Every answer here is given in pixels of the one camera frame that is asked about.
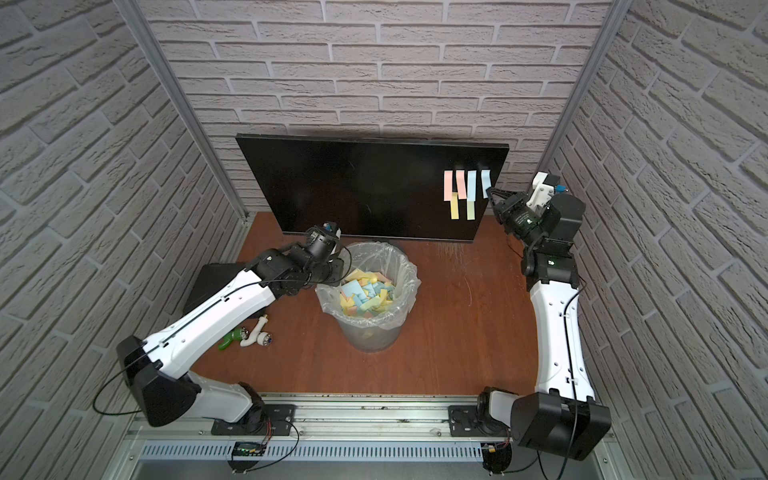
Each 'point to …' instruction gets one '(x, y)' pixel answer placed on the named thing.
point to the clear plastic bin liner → (375, 257)
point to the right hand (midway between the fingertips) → (489, 188)
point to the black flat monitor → (381, 190)
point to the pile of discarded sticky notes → (365, 294)
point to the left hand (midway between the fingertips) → (333, 258)
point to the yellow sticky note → (454, 208)
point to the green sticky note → (470, 210)
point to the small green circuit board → (251, 449)
